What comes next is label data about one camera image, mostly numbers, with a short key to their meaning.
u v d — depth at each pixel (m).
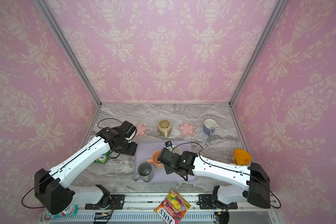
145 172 0.83
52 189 0.35
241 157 0.80
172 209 0.70
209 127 0.99
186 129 1.04
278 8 0.69
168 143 0.58
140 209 0.73
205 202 0.73
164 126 1.02
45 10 0.70
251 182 0.43
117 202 0.74
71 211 0.71
